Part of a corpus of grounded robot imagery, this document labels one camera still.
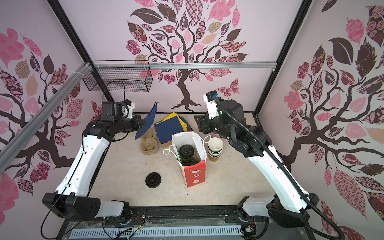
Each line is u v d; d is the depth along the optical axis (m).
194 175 0.74
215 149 0.83
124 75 0.95
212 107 0.48
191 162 0.79
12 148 0.50
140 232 0.70
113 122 0.53
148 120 0.75
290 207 0.36
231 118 0.35
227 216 0.74
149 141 0.97
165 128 1.04
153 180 0.83
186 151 0.83
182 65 0.92
